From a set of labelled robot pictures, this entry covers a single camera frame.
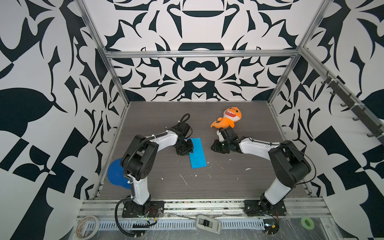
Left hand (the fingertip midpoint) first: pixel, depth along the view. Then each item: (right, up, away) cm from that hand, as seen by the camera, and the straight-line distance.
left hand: (193, 149), depth 93 cm
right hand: (+12, +2, 0) cm, 12 cm away
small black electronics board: (+37, -32, -21) cm, 53 cm away
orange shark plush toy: (+25, +21, +9) cm, 34 cm away
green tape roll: (+51, -29, -21) cm, 63 cm away
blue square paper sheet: (+3, -5, -1) cm, 5 cm away
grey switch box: (+7, -28, -25) cm, 38 cm away
